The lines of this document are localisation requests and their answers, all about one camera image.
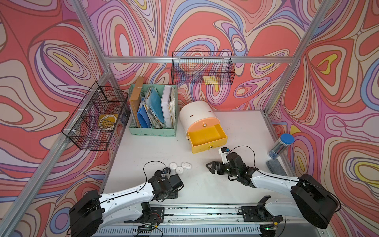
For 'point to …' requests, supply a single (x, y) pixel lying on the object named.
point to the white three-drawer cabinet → (193, 111)
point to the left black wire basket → (94, 121)
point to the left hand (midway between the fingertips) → (173, 195)
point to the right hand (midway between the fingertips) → (213, 169)
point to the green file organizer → (135, 131)
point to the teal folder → (154, 100)
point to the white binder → (165, 101)
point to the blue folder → (143, 118)
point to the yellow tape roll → (107, 121)
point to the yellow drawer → (207, 138)
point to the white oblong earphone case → (186, 165)
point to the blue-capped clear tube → (280, 145)
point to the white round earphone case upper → (172, 165)
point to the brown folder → (135, 102)
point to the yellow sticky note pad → (209, 80)
